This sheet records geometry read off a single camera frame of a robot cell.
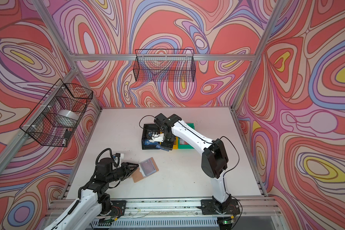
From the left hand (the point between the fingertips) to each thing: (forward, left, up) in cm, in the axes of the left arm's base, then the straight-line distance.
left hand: (139, 166), depth 81 cm
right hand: (+10, -18, +4) cm, 21 cm away
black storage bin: (+29, -2, -4) cm, 30 cm away
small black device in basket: (+10, +35, +18) cm, 41 cm away
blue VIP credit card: (+19, -2, -6) cm, 19 cm away
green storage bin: (+15, -28, -5) cm, 32 cm away
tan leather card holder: (+1, -3, -7) cm, 8 cm away
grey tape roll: (+14, +33, +26) cm, 45 cm away
